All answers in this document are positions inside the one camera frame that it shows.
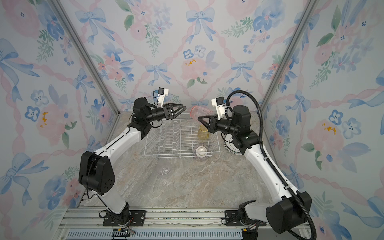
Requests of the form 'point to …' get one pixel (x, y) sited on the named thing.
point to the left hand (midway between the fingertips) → (185, 107)
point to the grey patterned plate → (230, 146)
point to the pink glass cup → (196, 111)
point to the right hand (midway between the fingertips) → (198, 118)
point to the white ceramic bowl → (201, 152)
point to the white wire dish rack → (178, 137)
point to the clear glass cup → (163, 168)
